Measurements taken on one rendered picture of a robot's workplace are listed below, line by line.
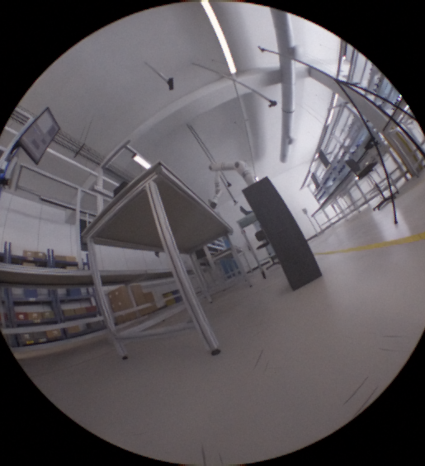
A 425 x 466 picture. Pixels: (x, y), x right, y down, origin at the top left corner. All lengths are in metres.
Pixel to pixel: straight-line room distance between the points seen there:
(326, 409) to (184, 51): 3.90
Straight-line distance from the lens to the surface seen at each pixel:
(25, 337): 4.04
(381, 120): 4.05
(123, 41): 3.50
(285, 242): 1.12
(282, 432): 0.36
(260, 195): 1.20
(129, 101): 3.65
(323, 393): 0.38
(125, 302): 4.45
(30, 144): 1.52
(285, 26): 3.89
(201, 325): 0.68
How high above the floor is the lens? 0.31
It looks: 17 degrees up
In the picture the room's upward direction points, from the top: 24 degrees counter-clockwise
